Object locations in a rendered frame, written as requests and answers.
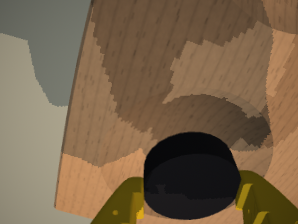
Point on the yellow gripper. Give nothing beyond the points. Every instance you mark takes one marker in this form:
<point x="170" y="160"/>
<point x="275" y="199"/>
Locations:
<point x="259" y="200"/>

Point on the black disc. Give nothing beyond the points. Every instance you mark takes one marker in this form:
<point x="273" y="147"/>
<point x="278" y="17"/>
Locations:
<point x="190" y="175"/>

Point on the tan wooden tray with round pockets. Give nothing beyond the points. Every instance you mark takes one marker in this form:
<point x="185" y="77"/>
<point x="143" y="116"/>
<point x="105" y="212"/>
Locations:
<point x="149" y="69"/>

